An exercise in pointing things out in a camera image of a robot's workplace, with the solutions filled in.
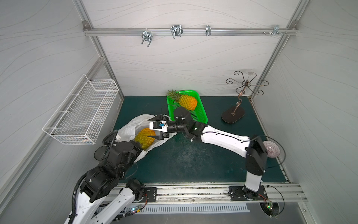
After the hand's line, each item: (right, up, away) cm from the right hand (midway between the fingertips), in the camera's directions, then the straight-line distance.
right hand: (147, 125), depth 67 cm
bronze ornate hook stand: (+59, +5, +39) cm, 71 cm away
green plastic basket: (+30, +5, +37) cm, 48 cm away
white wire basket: (-34, +2, +1) cm, 34 cm away
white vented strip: (+22, -43, +3) cm, 49 cm away
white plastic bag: (-11, -3, +4) cm, 12 cm away
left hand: (-2, -8, -3) cm, 9 cm away
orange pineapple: (+20, +14, +37) cm, 44 cm away
